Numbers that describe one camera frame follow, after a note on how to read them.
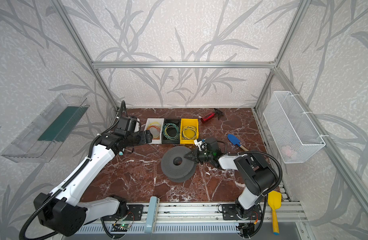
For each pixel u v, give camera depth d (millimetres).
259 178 463
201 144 845
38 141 639
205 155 784
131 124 600
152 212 698
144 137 695
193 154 808
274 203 768
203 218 723
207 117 1114
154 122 1062
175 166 836
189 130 1044
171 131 1040
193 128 1050
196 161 792
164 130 987
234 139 1025
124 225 706
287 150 724
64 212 367
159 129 1048
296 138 606
